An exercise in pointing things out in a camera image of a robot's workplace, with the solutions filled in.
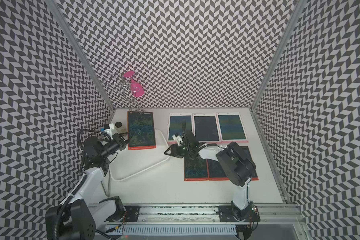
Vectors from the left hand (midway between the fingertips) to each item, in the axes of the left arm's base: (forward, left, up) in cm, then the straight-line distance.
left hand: (134, 133), depth 77 cm
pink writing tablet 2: (+20, -41, -21) cm, 50 cm away
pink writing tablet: (+23, -19, -22) cm, 37 cm away
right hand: (-4, -16, -17) cm, 23 cm away
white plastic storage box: (-8, +8, -21) cm, 23 cm away
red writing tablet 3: (-10, -44, -25) cm, 52 cm away
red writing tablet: (+6, -2, 0) cm, 6 cm away
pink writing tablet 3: (+19, -59, -21) cm, 65 cm away
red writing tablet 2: (-9, -33, -24) cm, 42 cm away
